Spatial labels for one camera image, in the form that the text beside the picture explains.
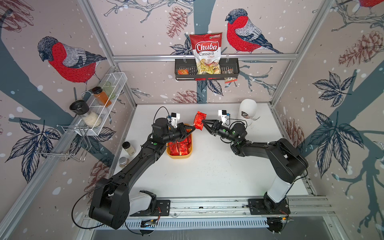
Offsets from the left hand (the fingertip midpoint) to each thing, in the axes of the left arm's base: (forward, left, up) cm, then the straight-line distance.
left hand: (198, 126), depth 74 cm
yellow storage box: (-6, +11, -23) cm, 26 cm away
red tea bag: (+4, 0, -1) cm, 4 cm away
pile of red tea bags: (-1, +11, -21) cm, 24 cm away
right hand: (+3, -2, -2) cm, 4 cm away
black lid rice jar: (-3, +49, +10) cm, 50 cm away
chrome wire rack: (-13, +53, +9) cm, 55 cm away
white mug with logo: (+28, -37, -18) cm, 50 cm away
